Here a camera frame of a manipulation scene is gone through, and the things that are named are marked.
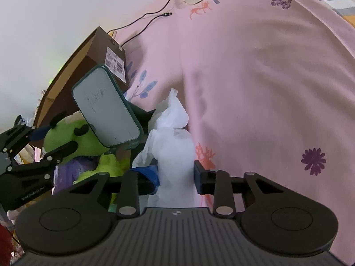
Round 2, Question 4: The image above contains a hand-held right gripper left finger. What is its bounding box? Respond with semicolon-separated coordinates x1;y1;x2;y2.
67;165;161;219

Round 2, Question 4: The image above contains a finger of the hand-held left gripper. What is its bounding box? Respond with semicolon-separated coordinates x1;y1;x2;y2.
0;115;47;153
6;141;79;179

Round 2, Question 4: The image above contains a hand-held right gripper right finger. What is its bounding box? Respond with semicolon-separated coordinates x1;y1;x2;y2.
193;159;289;217

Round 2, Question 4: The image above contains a green plush toy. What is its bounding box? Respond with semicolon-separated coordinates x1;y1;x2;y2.
41;111;111;167

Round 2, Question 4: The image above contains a lime green fuzzy cloth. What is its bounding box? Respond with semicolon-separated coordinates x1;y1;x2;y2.
73;152;131;208

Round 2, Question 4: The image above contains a brown cardboard box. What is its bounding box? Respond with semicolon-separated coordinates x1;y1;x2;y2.
33;26;131;145

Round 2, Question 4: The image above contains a purple tissue packet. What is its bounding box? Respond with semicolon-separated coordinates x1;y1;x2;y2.
53;155;103;197

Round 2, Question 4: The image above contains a smartphone in teal case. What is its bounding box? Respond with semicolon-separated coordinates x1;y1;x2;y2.
71;65;143;151

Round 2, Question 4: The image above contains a pink printed bedsheet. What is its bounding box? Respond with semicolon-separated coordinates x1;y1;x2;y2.
111;0;355;261

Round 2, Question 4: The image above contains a black charger cable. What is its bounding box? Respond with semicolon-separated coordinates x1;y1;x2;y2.
107;0;175;46

